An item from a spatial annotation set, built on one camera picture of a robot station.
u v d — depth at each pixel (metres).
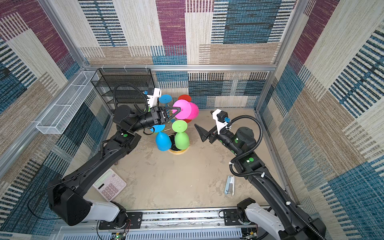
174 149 0.96
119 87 0.58
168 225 0.73
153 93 0.57
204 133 0.56
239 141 0.48
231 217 0.73
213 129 0.57
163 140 0.78
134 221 0.73
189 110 0.56
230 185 0.81
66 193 0.39
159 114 0.56
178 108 0.58
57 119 0.71
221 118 0.50
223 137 0.57
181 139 0.78
